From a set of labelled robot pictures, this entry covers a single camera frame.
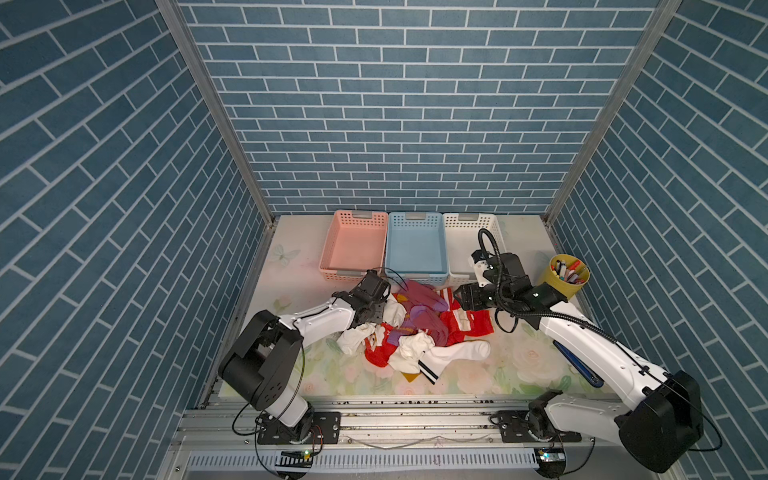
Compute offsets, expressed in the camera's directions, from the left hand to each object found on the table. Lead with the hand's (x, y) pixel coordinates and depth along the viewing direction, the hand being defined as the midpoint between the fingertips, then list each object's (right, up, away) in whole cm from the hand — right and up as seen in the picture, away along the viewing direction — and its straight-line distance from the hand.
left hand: (380, 310), depth 92 cm
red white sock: (+25, -3, -2) cm, 25 cm away
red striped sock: (+23, +2, +2) cm, 23 cm away
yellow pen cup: (+58, +11, -1) cm, 59 cm away
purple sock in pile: (+13, +2, -1) cm, 13 cm away
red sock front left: (+1, -11, -7) cm, 13 cm away
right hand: (+25, +7, -10) cm, 28 cm away
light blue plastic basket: (+12, +19, +20) cm, 31 cm away
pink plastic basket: (-11, +21, +23) cm, 33 cm away
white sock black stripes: (-8, -7, -7) cm, 13 cm away
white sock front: (+11, -9, -11) cm, 18 cm away
